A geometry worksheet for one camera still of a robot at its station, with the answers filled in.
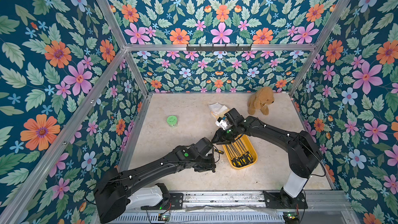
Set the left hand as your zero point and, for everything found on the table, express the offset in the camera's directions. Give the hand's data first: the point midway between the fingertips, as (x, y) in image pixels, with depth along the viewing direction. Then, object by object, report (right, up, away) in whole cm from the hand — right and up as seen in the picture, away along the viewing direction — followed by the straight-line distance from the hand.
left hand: (219, 168), depth 74 cm
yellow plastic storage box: (+20, +4, +20) cm, 28 cm away
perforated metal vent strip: (-10, -22, -4) cm, 24 cm away
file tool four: (+12, +3, +14) cm, 19 cm away
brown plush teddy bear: (+27, +34, +22) cm, 49 cm away
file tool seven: (+9, 0, +12) cm, 15 cm away
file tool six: (+11, 0, +12) cm, 16 cm away
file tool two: (+16, +2, +14) cm, 21 cm away
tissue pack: (+1, +28, +30) cm, 41 cm away
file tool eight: (+1, +4, +14) cm, 15 cm away
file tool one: (+18, +3, +14) cm, 23 cm away
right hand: (-2, +11, +8) cm, 14 cm away
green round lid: (-29, +21, +24) cm, 43 cm away
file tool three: (+14, +1, +14) cm, 20 cm away
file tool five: (+12, +1, +12) cm, 17 cm away
